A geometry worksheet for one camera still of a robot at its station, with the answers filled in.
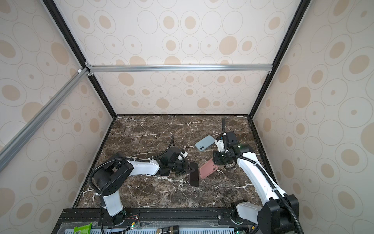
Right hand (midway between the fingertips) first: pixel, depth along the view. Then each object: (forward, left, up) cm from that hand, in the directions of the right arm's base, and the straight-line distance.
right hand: (215, 158), depth 81 cm
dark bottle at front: (-32, +23, -9) cm, 40 cm away
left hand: (-4, +10, -6) cm, 12 cm away
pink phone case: (-2, +4, -10) cm, 10 cm away
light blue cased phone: (+19, +3, -13) cm, 24 cm away
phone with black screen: (-6, +12, -10) cm, 17 cm away
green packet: (-31, +65, -10) cm, 72 cm away
